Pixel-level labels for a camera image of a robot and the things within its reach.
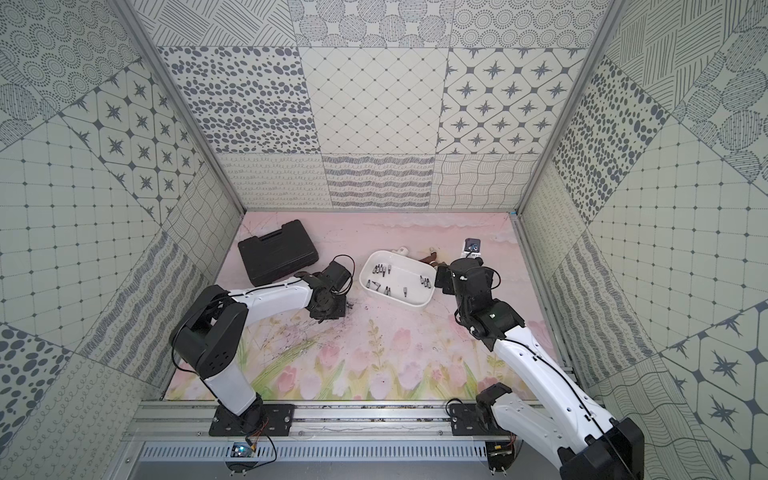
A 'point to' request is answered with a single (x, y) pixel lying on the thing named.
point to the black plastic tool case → (279, 255)
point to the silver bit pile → (375, 269)
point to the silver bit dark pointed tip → (386, 290)
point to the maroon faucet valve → (429, 259)
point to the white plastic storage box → (399, 276)
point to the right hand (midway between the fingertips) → (461, 269)
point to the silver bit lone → (428, 283)
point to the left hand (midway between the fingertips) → (340, 308)
